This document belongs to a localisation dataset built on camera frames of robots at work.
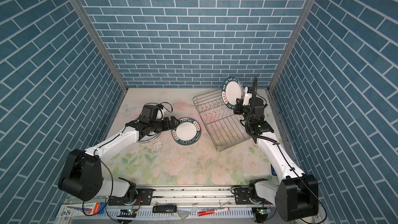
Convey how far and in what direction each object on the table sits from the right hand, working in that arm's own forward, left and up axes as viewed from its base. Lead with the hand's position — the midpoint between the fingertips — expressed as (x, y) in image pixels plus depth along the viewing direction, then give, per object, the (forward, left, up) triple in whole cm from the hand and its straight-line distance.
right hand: (235, 97), depth 80 cm
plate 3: (-11, +27, -25) cm, 39 cm away
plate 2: (-2, +28, -24) cm, 37 cm away
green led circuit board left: (-51, +49, -29) cm, 76 cm away
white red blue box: (-52, +70, -24) cm, 91 cm away
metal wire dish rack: (-3, +3, -26) cm, 26 cm away
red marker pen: (-48, +10, -26) cm, 55 cm away
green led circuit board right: (-47, -14, -29) cm, 57 cm away
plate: (+3, +2, +3) cm, 5 cm away
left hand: (-10, +33, -14) cm, 37 cm away
